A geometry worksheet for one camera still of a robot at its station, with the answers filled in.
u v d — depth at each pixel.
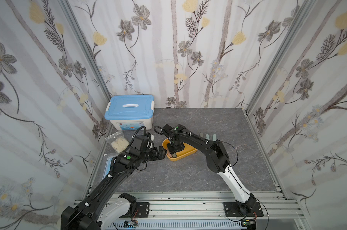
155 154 0.69
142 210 0.73
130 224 0.70
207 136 1.04
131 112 0.94
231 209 0.73
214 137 1.04
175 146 0.82
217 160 0.59
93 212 0.40
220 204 0.79
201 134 1.05
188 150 0.91
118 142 0.98
